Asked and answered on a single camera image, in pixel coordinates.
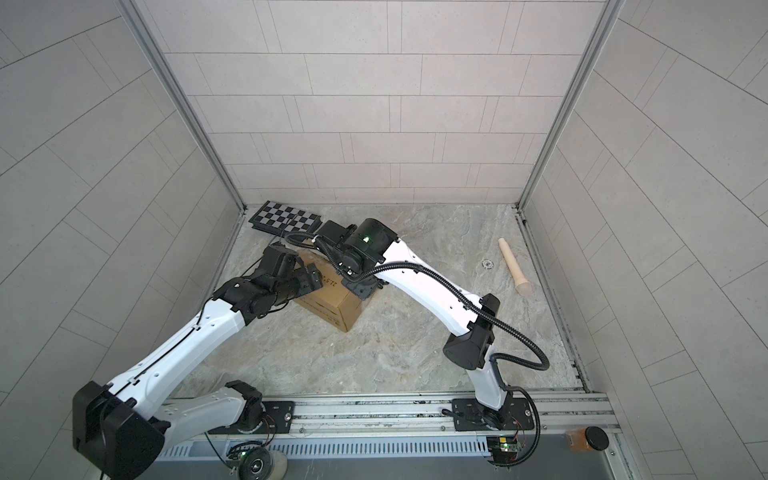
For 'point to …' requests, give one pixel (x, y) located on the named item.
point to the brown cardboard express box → (335, 302)
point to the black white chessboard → (280, 219)
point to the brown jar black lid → (587, 438)
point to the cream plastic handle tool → (523, 286)
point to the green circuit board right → (504, 449)
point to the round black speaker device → (262, 463)
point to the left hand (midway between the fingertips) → (319, 277)
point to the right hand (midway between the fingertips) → (366, 286)
